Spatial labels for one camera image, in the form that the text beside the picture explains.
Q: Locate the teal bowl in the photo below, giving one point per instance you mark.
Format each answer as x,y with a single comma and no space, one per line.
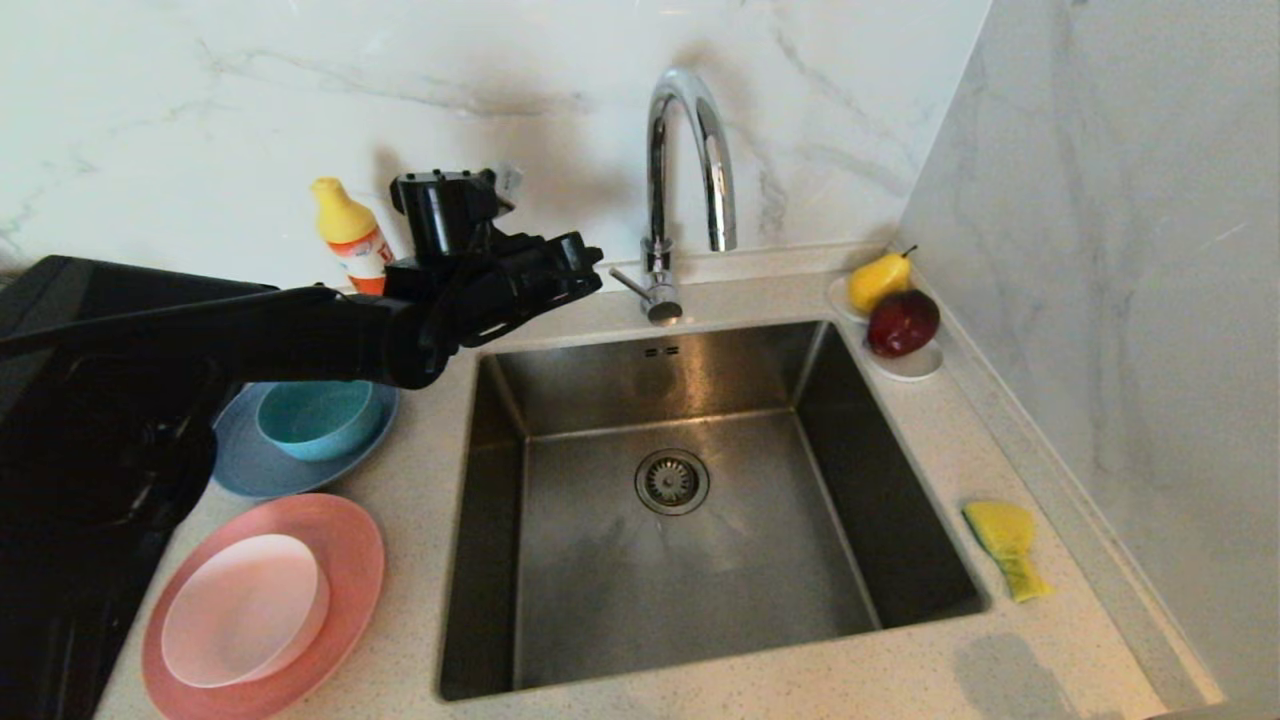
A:
320,420

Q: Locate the pale pink bowl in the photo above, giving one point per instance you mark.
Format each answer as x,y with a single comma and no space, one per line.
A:
240,610

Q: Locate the yellow pear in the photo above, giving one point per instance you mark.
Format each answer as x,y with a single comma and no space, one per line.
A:
876,282

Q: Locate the pink plate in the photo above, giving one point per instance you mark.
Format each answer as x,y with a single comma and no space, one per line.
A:
350,560

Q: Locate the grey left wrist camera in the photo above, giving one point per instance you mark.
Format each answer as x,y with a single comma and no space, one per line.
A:
507,182

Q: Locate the round metal drain strainer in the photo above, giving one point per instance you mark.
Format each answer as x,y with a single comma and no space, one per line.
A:
672,482

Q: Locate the grey-blue plate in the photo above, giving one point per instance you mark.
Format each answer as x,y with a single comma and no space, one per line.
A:
250,470

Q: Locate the orange detergent bottle yellow cap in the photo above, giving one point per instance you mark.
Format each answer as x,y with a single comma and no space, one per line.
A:
345,225

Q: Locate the stainless steel sink basin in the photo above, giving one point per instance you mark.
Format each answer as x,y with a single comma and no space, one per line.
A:
600,580

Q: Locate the small white dish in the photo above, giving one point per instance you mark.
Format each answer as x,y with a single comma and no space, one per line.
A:
916,368

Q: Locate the yellow green sponge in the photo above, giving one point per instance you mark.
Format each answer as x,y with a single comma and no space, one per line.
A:
1002,530

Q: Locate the dark red apple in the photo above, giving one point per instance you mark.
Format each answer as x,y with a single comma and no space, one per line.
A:
902,324

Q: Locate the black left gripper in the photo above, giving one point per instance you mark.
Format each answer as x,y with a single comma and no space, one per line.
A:
445,225

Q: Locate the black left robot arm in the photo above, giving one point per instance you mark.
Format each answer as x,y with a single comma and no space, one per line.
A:
200,335

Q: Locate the chrome gooseneck faucet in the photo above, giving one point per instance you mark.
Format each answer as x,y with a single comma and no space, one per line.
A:
657,200

